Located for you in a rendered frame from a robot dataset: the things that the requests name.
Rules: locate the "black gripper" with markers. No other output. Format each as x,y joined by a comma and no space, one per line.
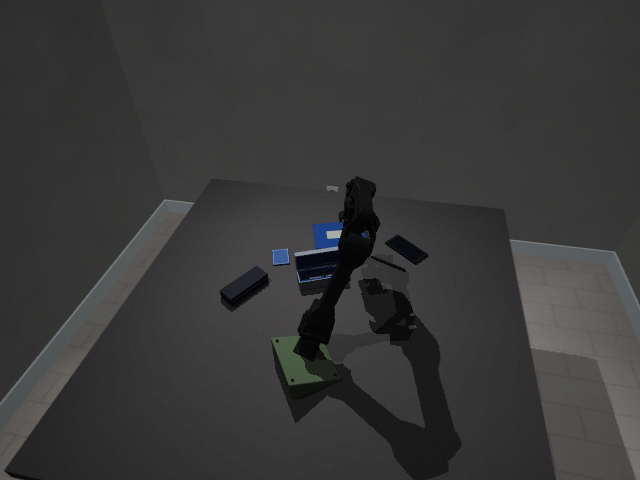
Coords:
354,227

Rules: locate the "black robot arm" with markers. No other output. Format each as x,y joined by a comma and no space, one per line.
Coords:
353,251

